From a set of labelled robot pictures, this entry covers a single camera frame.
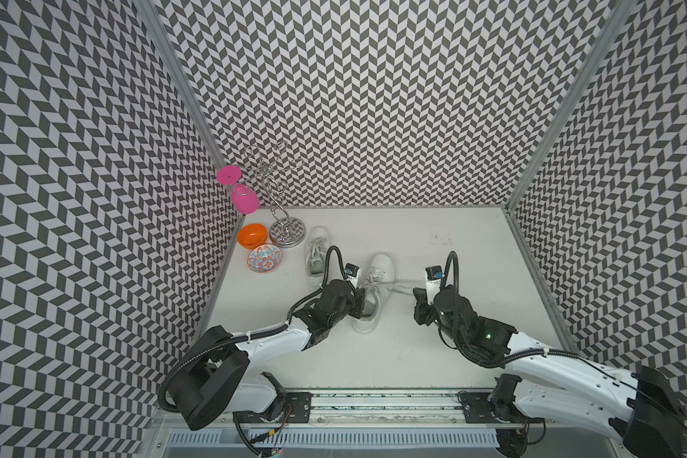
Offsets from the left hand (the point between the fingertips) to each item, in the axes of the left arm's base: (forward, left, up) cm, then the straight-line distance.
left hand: (361, 291), depth 86 cm
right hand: (-4, -15, +6) cm, 17 cm away
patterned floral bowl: (+17, +35, -7) cm, 39 cm away
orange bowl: (+25, +40, -3) cm, 47 cm away
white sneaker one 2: (0, -4, +2) cm, 5 cm away
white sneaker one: (+15, +15, +3) cm, 21 cm away
